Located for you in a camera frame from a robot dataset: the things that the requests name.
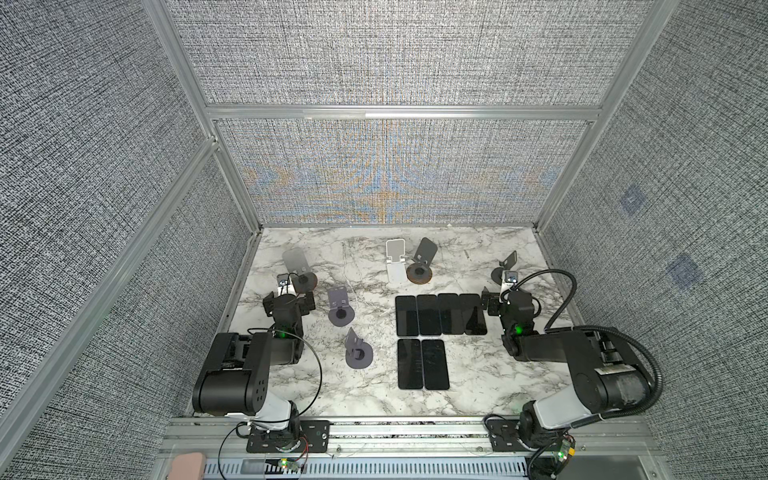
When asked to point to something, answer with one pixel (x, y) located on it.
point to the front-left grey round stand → (359, 354)
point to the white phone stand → (395, 248)
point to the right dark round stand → (506, 264)
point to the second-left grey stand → (340, 313)
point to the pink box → (188, 467)
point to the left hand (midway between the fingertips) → (289, 289)
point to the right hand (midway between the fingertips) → (503, 287)
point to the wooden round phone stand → (419, 272)
